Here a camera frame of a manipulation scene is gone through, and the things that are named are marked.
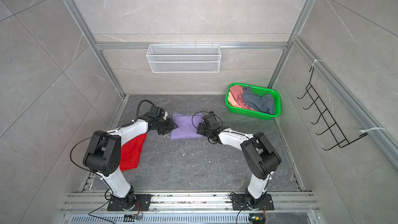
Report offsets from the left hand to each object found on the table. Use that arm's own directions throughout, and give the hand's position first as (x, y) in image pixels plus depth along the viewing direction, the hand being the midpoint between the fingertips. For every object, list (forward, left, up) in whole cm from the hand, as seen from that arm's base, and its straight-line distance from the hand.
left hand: (176, 124), depth 94 cm
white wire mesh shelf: (+37, -5, +22) cm, 43 cm away
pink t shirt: (+18, -40, +3) cm, 44 cm away
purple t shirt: (+1, -7, -4) cm, 8 cm away
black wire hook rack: (-26, -71, +25) cm, 79 cm away
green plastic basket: (+28, -61, -1) cm, 67 cm away
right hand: (-1, -15, -2) cm, 15 cm away
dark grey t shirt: (+16, -62, -1) cm, 64 cm away
